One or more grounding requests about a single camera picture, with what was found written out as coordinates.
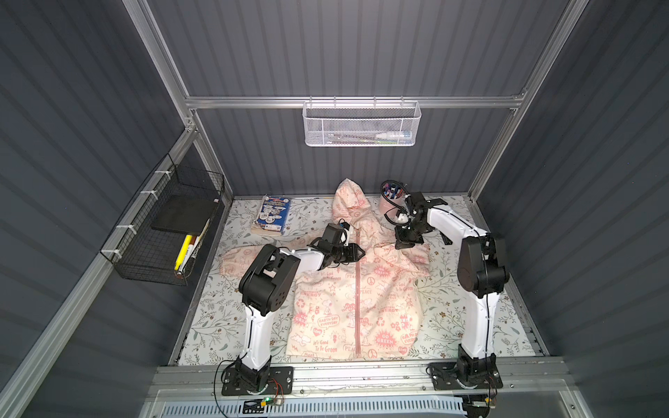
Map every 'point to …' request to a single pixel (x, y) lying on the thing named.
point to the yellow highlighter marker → (183, 252)
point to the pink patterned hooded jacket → (357, 297)
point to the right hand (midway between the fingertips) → (400, 245)
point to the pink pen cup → (390, 206)
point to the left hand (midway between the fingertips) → (367, 255)
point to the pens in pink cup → (393, 191)
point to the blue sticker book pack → (273, 212)
